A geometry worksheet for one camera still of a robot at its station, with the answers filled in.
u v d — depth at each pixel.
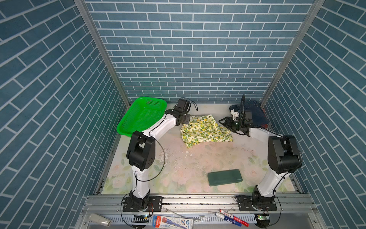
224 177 0.83
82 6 0.70
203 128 1.05
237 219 0.69
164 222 0.68
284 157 0.50
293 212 0.74
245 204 0.73
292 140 0.52
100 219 0.67
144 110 1.15
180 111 0.73
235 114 0.91
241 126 0.76
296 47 0.86
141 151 0.51
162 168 0.86
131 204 0.68
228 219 0.69
